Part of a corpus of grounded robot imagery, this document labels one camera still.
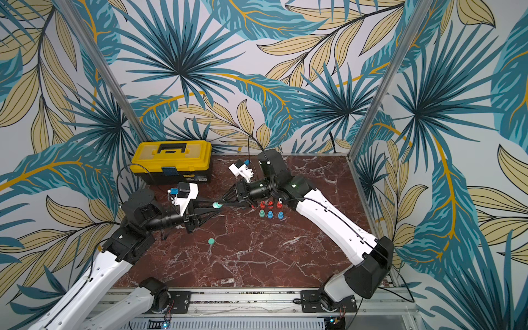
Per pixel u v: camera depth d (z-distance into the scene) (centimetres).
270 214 94
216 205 59
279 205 98
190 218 53
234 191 57
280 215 94
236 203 57
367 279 39
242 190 54
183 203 52
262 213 95
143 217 49
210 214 59
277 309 73
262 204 57
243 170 62
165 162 95
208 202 60
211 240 88
